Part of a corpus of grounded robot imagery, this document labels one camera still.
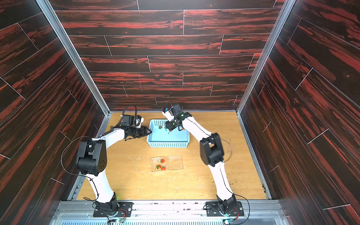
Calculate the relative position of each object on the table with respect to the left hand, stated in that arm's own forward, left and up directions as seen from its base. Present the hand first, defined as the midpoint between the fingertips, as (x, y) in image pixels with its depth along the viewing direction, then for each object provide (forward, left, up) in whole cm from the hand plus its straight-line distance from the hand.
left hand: (150, 132), depth 98 cm
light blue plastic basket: (+2, -7, -9) cm, 11 cm away
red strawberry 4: (-24, -11, -7) cm, 27 cm away
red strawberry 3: (-19, -10, -6) cm, 22 cm away
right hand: (+7, -15, +3) cm, 17 cm away
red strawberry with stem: (-13, -23, +21) cm, 34 cm away
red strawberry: (+9, -5, -5) cm, 12 cm away
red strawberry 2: (-5, -15, +8) cm, 18 cm away
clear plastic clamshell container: (-20, -12, -8) cm, 25 cm away
